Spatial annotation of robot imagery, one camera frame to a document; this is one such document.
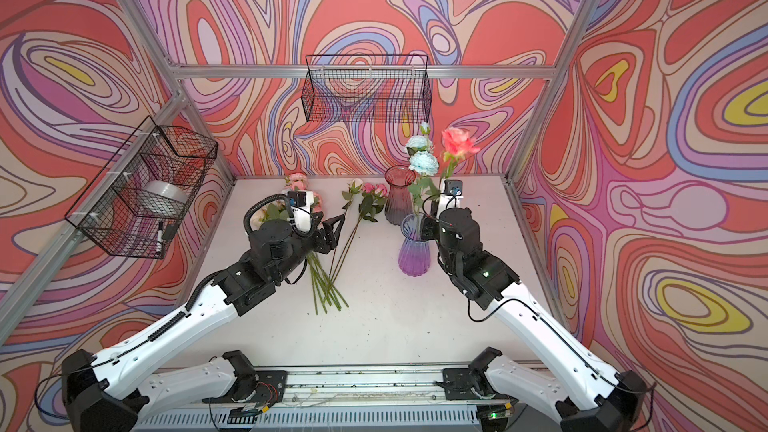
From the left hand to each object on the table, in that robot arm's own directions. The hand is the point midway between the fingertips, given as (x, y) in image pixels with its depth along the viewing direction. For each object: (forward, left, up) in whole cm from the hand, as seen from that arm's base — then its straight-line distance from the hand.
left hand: (338, 214), depth 70 cm
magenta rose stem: (+28, -6, -28) cm, 40 cm away
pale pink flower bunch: (-4, +8, -30) cm, 31 cm away
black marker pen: (-3, +44, -5) cm, 44 cm away
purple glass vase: (+7, -21, -29) cm, 36 cm away
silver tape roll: (+3, +42, +2) cm, 42 cm away
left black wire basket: (-1, +52, +4) cm, 52 cm away
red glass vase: (+20, -15, -19) cm, 31 cm away
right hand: (+2, -23, 0) cm, 24 cm away
